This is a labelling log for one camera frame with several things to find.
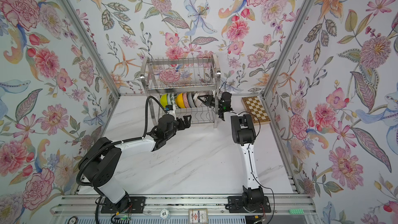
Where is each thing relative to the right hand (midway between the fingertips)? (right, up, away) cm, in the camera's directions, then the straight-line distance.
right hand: (197, 98), depth 101 cm
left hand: (-5, -12, -13) cm, 18 cm away
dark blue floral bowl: (-5, -2, +2) cm, 5 cm away
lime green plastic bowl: (-22, 0, -1) cm, 22 cm away
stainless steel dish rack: (-7, +13, +20) cm, 25 cm away
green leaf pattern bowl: (-16, +2, +2) cm, 17 cm away
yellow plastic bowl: (-12, -2, +2) cm, 12 cm away
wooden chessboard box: (+41, -10, +4) cm, 43 cm away
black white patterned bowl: (-8, -1, +2) cm, 8 cm away
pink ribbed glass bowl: (0, -2, 0) cm, 2 cm away
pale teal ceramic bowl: (-19, 0, +1) cm, 19 cm away
